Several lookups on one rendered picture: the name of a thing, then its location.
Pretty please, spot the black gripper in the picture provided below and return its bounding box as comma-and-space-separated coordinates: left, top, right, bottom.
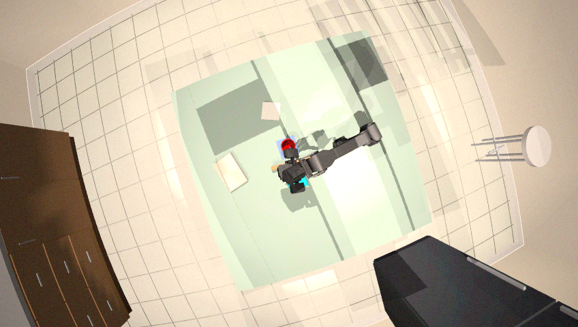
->
284, 148, 305, 194

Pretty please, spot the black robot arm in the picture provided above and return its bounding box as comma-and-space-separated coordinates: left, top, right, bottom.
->
277, 122, 382, 185

